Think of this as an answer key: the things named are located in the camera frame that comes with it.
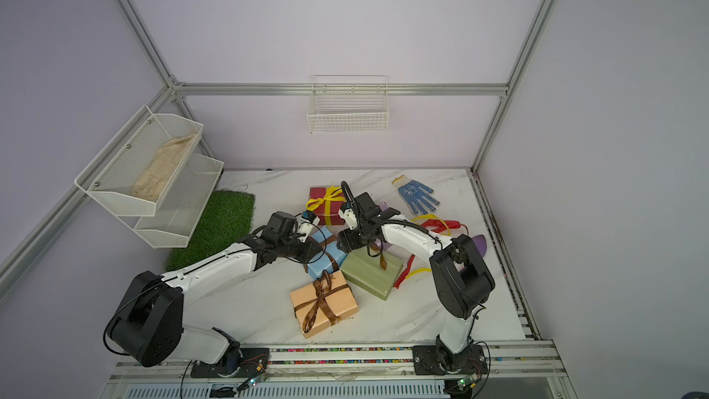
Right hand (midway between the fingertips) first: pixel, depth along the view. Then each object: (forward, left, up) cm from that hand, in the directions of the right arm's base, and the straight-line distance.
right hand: (349, 245), depth 89 cm
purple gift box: (-12, -8, +22) cm, 26 cm away
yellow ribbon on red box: (+21, +7, +1) cm, 22 cm away
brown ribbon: (+2, +7, +1) cm, 7 cm away
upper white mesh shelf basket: (+9, +58, +27) cm, 65 cm away
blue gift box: (-7, +8, +1) cm, 11 cm away
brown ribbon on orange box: (-14, +8, 0) cm, 16 cm away
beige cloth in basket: (+8, +54, +24) cm, 60 cm away
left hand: (-2, +10, +1) cm, 11 cm away
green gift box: (-7, -5, -1) cm, 8 cm away
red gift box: (+12, +5, -1) cm, 13 cm away
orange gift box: (-18, +1, -1) cm, 18 cm away
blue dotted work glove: (+27, -26, -7) cm, 38 cm away
